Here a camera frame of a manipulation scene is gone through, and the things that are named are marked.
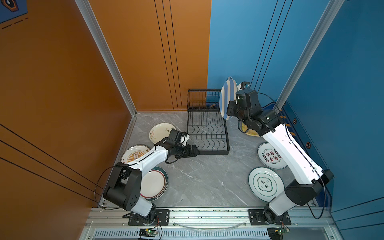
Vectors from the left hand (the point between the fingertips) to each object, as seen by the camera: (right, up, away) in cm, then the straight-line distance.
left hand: (194, 151), depth 87 cm
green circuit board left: (-22, -36, -17) cm, 46 cm away
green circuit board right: (+39, -35, -18) cm, 56 cm away
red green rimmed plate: (-23, -19, -1) cm, 30 cm away
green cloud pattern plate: (+40, -18, -3) cm, 44 cm away
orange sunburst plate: (-40, -2, +9) cm, 41 cm away
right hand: (+18, +26, -17) cm, 36 cm away
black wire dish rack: (+9, +13, +21) cm, 26 cm away
